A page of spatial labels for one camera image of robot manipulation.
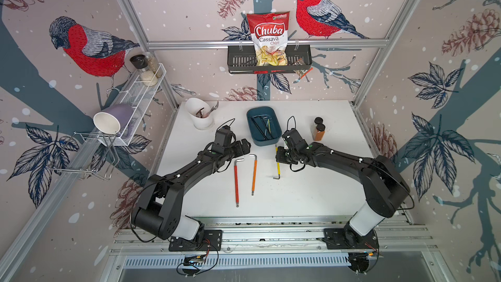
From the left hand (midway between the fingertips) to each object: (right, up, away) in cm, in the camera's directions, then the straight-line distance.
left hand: (247, 143), depth 89 cm
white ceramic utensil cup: (-26, +15, +14) cm, 33 cm away
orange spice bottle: (+37, +5, +9) cm, 38 cm away
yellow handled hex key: (+14, -10, -2) cm, 18 cm away
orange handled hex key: (+3, -15, +3) cm, 16 cm away
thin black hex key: (+6, +6, +18) cm, 20 cm away
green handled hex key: (+12, +7, +21) cm, 25 cm away
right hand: (+13, -6, +1) cm, 14 cm away
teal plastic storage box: (+9, +7, +21) cm, 24 cm away
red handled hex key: (-5, -18, 0) cm, 19 cm away
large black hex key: (+4, +9, +24) cm, 26 cm away
